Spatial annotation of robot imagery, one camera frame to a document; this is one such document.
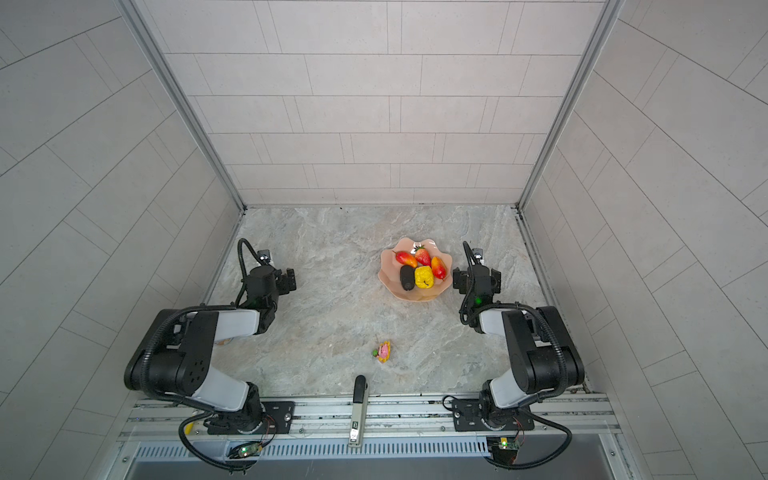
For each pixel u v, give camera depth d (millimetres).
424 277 911
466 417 708
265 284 717
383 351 776
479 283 695
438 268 913
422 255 963
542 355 441
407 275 934
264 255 788
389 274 939
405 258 958
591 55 771
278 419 705
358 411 695
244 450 653
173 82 826
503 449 680
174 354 441
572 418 721
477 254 788
